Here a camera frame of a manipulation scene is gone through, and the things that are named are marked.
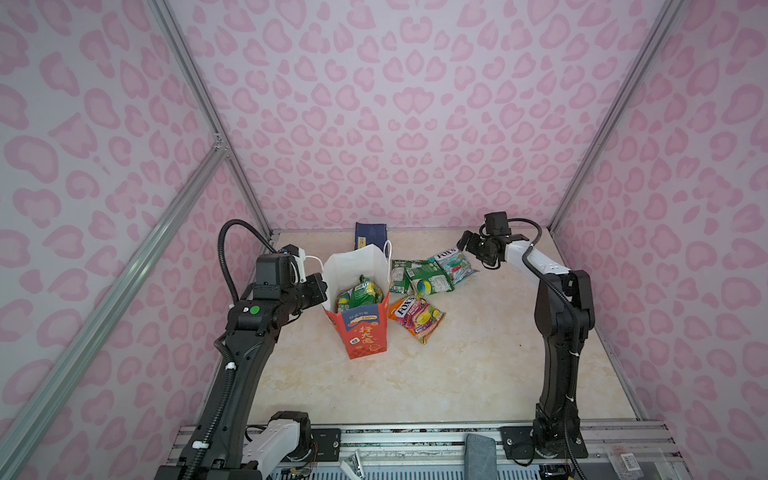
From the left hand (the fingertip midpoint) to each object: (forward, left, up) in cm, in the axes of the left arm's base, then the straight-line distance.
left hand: (326, 279), depth 74 cm
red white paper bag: (-8, -8, -13) cm, 17 cm away
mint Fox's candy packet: (+22, -38, -24) cm, 50 cm away
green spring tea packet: (+15, -19, -23) cm, 33 cm away
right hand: (+25, -43, -17) cm, 52 cm away
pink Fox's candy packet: (+1, -23, -23) cm, 33 cm away
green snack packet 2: (+15, -28, -21) cm, 38 cm away
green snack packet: (+3, -6, -13) cm, 15 cm away
